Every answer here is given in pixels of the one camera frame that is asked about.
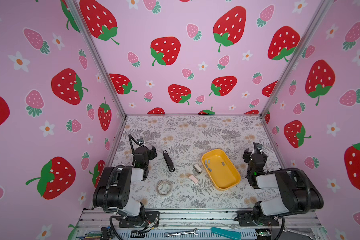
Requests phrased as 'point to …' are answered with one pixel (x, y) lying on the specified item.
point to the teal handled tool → (232, 234)
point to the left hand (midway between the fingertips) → (145, 147)
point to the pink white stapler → (193, 179)
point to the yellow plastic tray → (220, 169)
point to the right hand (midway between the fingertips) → (255, 150)
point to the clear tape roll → (164, 187)
